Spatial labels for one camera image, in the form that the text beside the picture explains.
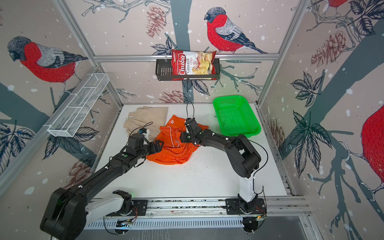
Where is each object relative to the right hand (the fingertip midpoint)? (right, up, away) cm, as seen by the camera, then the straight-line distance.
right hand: (180, 139), depth 93 cm
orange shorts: (-4, -5, -5) cm, 9 cm away
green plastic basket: (+40, +14, +20) cm, 47 cm away
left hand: (-12, -1, -9) cm, 15 cm away
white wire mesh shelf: (-53, +21, -15) cm, 59 cm away
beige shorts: (-24, +14, +15) cm, 31 cm away
